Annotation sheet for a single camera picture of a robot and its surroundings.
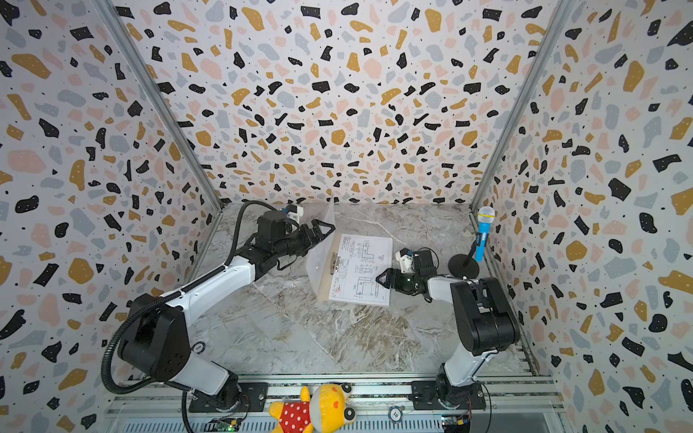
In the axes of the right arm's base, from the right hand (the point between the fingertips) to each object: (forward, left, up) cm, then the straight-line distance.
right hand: (380, 276), depth 94 cm
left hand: (+4, +16, +21) cm, 26 cm away
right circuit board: (-41, -19, -6) cm, 46 cm away
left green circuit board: (-42, +42, -4) cm, 60 cm away
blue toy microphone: (+10, -32, +21) cm, 39 cm away
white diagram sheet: (+10, +6, -5) cm, 13 cm away
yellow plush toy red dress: (-40, +14, +4) cm, 42 cm away
